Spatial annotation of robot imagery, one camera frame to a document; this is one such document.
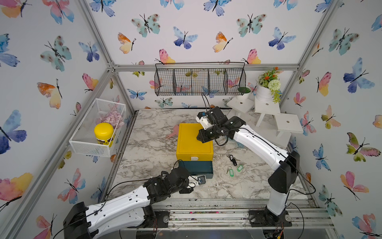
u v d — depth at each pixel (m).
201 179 0.63
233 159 0.94
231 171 0.91
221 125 0.59
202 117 0.71
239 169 0.91
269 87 0.84
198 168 0.76
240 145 0.54
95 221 0.42
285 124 0.93
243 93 0.94
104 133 0.64
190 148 0.75
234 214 0.76
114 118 0.69
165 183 0.58
